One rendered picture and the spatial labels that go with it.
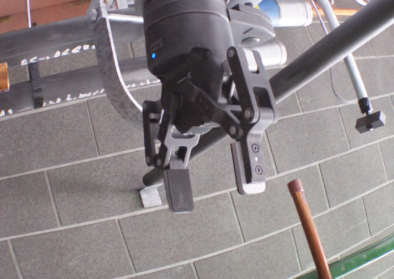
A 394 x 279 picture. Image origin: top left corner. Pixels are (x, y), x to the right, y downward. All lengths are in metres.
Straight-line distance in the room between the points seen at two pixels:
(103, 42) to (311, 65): 0.31
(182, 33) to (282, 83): 0.44
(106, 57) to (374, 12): 0.41
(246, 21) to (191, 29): 0.07
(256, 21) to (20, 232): 1.24
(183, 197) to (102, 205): 1.17
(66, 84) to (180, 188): 0.77
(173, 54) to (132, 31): 0.55
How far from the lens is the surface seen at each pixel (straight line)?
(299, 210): 1.11
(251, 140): 0.36
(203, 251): 1.67
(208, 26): 0.40
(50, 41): 0.90
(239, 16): 0.44
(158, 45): 0.40
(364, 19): 0.63
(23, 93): 1.16
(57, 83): 1.17
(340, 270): 1.13
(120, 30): 0.93
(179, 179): 0.44
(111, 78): 0.73
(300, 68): 0.77
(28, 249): 1.56
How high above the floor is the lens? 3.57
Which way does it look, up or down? 10 degrees up
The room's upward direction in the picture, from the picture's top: 17 degrees counter-clockwise
